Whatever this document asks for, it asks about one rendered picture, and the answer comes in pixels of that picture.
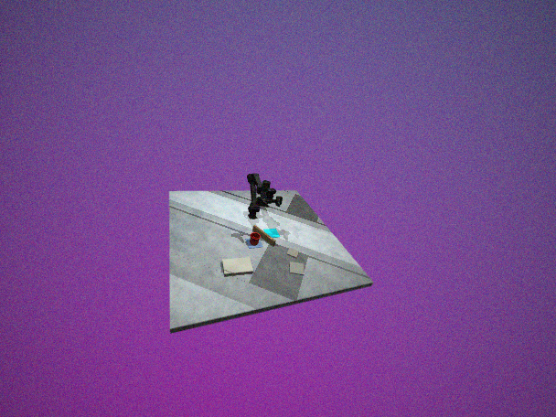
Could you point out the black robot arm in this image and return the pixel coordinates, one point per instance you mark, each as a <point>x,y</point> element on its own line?
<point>263,187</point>

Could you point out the cream flat rectangular block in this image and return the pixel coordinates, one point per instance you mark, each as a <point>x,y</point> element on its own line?
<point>237,266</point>

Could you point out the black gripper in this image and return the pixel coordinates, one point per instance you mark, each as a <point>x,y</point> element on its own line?
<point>263,201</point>

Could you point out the tan wooden plank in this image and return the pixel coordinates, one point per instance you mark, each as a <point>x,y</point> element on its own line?
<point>264,235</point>

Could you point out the beige square tile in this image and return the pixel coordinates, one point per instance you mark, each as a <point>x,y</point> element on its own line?
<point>292,252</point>

